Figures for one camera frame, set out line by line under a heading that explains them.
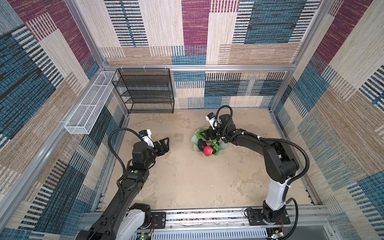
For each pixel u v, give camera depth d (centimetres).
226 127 74
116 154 62
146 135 70
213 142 92
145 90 111
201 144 96
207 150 90
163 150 70
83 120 71
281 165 51
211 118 84
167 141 77
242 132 67
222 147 95
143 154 59
